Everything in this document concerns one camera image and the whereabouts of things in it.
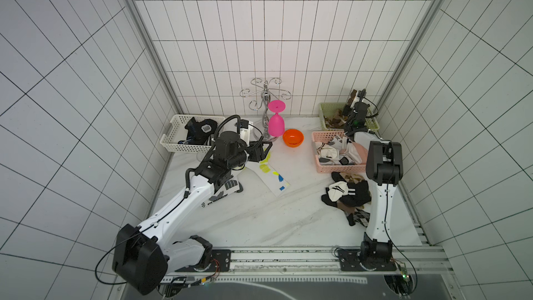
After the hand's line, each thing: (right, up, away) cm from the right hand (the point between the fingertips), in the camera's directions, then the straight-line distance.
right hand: (360, 97), depth 104 cm
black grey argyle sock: (-11, -52, -22) cm, 58 cm away
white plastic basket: (-98, -17, +7) cm, 100 cm away
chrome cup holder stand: (-51, -16, +6) cm, 54 cm away
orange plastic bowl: (-34, -21, +3) cm, 41 cm away
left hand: (-49, -24, -28) cm, 61 cm away
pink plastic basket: (-19, -21, +1) cm, 28 cm away
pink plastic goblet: (-44, -15, -13) cm, 48 cm away
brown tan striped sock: (-11, -12, +1) cm, 16 cm away
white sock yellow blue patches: (-46, -39, -11) cm, 61 cm away
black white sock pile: (-14, -43, -18) cm, 48 cm away
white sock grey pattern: (-14, -27, -6) cm, 31 cm away
